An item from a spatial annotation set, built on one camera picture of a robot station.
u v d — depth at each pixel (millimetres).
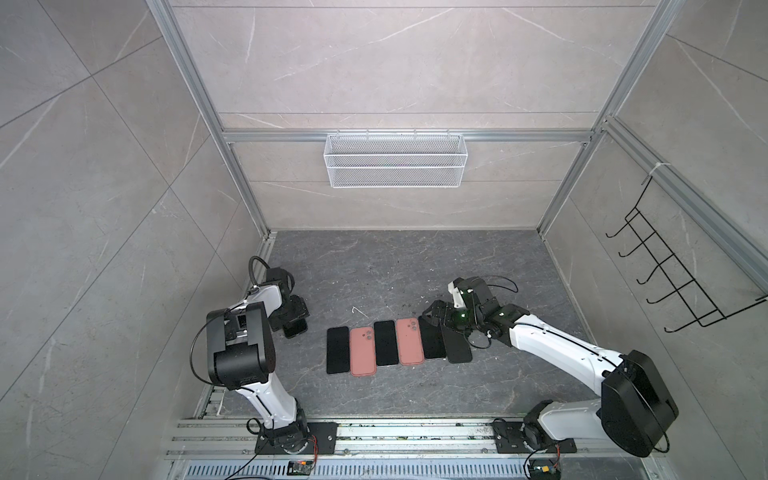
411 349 881
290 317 843
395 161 1009
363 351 884
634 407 411
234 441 746
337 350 879
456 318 741
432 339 907
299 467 704
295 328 933
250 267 761
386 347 903
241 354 476
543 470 700
